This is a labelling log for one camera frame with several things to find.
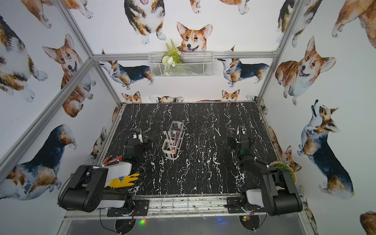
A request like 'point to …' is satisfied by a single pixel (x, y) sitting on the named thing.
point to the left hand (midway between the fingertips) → (142, 135)
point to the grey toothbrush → (164, 133)
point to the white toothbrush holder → (172, 146)
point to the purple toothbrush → (176, 140)
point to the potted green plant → (279, 164)
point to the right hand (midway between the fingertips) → (237, 134)
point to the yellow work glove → (124, 181)
